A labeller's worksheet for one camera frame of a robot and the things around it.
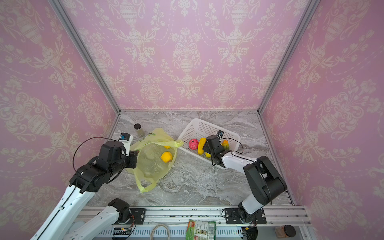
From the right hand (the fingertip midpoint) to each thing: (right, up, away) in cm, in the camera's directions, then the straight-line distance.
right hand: (209, 143), depth 94 cm
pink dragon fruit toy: (-10, 0, 0) cm, 10 cm away
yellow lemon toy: (-27, -2, +3) cm, 27 cm away
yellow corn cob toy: (-1, -7, -3) cm, 7 cm away
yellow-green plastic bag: (-34, -6, +3) cm, 35 cm away
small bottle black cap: (-48, +11, +5) cm, 49 cm away
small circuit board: (-45, -40, -21) cm, 64 cm away
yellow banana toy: (-5, 0, +2) cm, 5 cm away
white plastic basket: (-7, +9, +12) cm, 16 cm away
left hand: (-36, -2, -23) cm, 43 cm away
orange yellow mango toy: (-26, -7, -3) cm, 27 cm away
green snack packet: (-6, -37, -26) cm, 45 cm away
